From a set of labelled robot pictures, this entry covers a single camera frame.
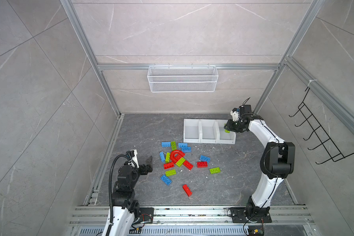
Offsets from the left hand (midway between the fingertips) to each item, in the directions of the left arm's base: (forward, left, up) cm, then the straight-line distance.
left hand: (143, 154), depth 79 cm
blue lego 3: (+10, -26, -15) cm, 31 cm away
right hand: (+21, -53, -2) cm, 57 cm away
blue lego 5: (+3, -37, -13) cm, 39 cm away
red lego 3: (-1, -34, -13) cm, 37 cm away
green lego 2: (+5, -13, -13) cm, 19 cm away
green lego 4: (-5, -15, -14) cm, 21 cm away
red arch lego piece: (+6, -18, -14) cm, 24 cm away
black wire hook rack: (-13, -82, +21) cm, 86 cm away
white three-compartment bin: (+25, -42, -13) cm, 51 cm away
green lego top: (+14, -17, -14) cm, 26 cm away
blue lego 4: (+4, -10, -13) cm, 16 cm away
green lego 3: (-5, -42, -13) cm, 44 cm away
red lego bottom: (-16, -24, -13) cm, 32 cm away
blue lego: (+14, -11, -12) cm, 22 cm away
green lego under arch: (+1, -21, -13) cm, 24 cm away
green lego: (+16, -52, -2) cm, 54 cm away
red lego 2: (-1, -25, -14) cm, 29 cm away
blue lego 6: (-9, -12, -14) cm, 21 cm away
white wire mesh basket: (+50, -24, +15) cm, 58 cm away
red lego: (-1, -13, -13) cm, 19 cm away
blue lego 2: (+12, -24, -13) cm, 30 cm away
